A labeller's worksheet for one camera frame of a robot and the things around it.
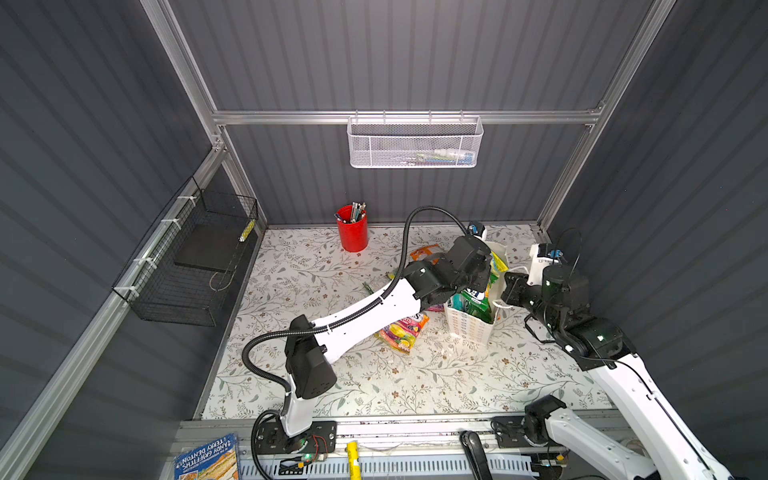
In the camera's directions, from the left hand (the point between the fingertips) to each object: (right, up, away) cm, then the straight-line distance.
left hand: (485, 264), depth 72 cm
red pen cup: (-36, +9, +36) cm, 52 cm away
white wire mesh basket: (-13, +50, +52) cm, 73 cm away
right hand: (+5, -3, -2) cm, 6 cm away
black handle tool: (-4, -43, -5) cm, 43 cm away
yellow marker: (-32, -45, -2) cm, 56 cm away
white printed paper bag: (-2, -16, +4) cm, 17 cm away
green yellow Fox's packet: (+2, 0, -2) cm, 3 cm away
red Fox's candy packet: (-19, -22, +17) cm, 34 cm away
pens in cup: (-35, +17, +33) cm, 51 cm away
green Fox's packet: (-3, -9, -2) cm, 10 cm away
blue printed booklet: (-64, -46, -3) cm, 79 cm away
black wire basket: (-74, -4, 0) cm, 74 cm away
